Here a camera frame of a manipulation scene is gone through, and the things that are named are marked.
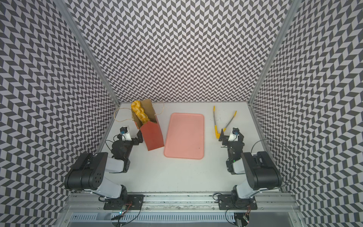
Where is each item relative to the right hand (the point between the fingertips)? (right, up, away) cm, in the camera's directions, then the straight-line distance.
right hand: (229, 131), depth 90 cm
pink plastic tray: (-29, -5, +10) cm, 31 cm away
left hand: (-61, +1, +1) cm, 61 cm away
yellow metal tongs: (-6, -2, +7) cm, 10 cm away
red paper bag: (-48, +2, -11) cm, 49 cm away
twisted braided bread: (-56, +12, -5) cm, 58 cm away
